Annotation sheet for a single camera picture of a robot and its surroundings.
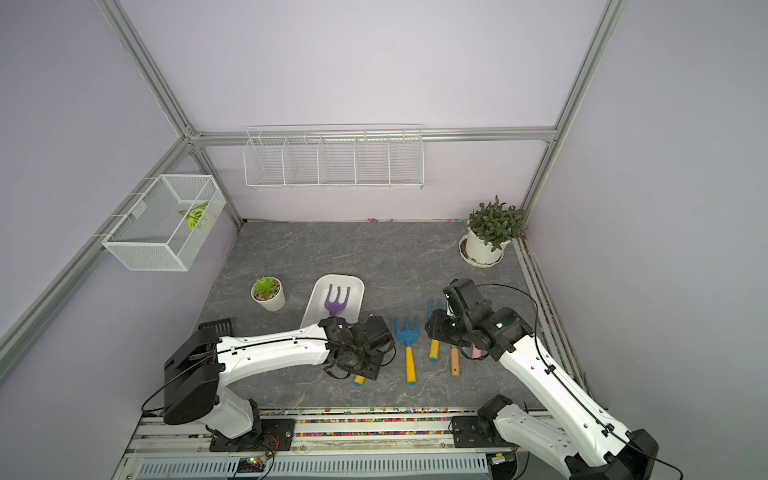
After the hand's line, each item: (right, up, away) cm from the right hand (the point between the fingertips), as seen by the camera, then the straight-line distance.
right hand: (430, 326), depth 74 cm
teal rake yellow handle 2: (-5, -13, +8) cm, 17 cm away
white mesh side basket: (-73, +27, +8) cm, 78 cm away
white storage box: (-29, +4, +25) cm, 39 cm away
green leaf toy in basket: (-64, +29, +7) cm, 71 cm away
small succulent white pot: (-48, +6, +16) cm, 51 cm away
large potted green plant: (+21, +27, +18) cm, 39 cm away
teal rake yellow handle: (-19, -17, +6) cm, 26 cm away
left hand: (-15, -13, +3) cm, 20 cm away
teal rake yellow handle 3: (+3, -10, +12) cm, 16 cm away
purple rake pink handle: (-28, +1, +22) cm, 36 cm away
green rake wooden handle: (+8, -13, +10) cm, 18 cm away
